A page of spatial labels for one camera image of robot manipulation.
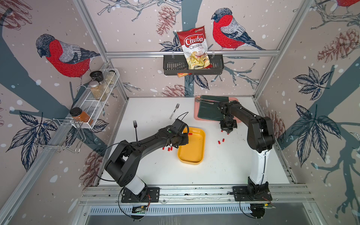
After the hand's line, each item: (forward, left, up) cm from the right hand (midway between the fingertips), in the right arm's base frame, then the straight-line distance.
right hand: (226, 130), depth 95 cm
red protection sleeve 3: (-2, +25, -3) cm, 25 cm away
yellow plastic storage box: (-17, +23, -2) cm, 28 cm away
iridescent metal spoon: (+31, +18, -2) cm, 36 cm away
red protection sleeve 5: (-6, +2, -4) cm, 7 cm away
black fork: (+4, +67, -4) cm, 67 cm away
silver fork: (+23, +37, -3) cm, 44 cm away
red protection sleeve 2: (-14, +39, -3) cm, 42 cm away
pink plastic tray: (+11, +16, -4) cm, 20 cm away
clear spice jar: (+17, +76, +31) cm, 84 cm away
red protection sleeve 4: (-8, +5, -4) cm, 10 cm away
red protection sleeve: (-13, +43, -3) cm, 45 cm away
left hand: (-10, +25, +4) cm, 27 cm away
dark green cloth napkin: (+21, +7, -5) cm, 23 cm away
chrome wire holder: (-25, +80, +33) cm, 89 cm away
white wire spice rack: (-5, +80, +28) cm, 85 cm away
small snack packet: (+23, +32, +29) cm, 49 cm away
